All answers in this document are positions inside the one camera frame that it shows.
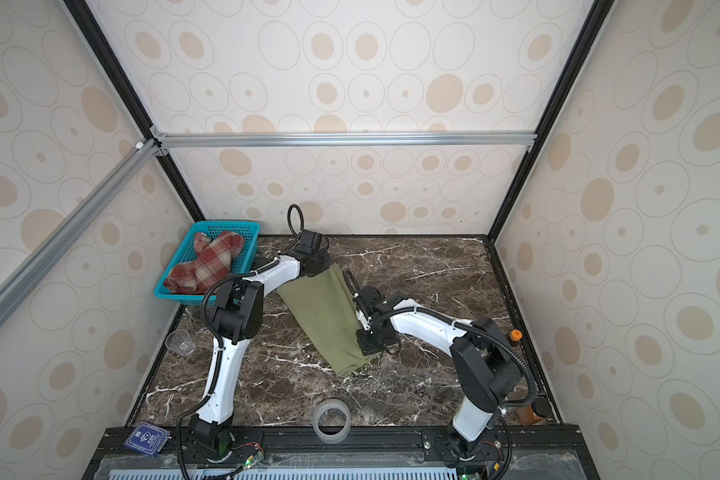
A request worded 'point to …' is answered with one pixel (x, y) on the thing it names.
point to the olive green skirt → (324, 302)
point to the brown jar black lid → (533, 413)
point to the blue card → (147, 439)
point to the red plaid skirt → (210, 266)
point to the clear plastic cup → (179, 341)
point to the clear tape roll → (328, 438)
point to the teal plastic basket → (242, 264)
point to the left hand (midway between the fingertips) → (339, 252)
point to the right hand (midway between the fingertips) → (368, 348)
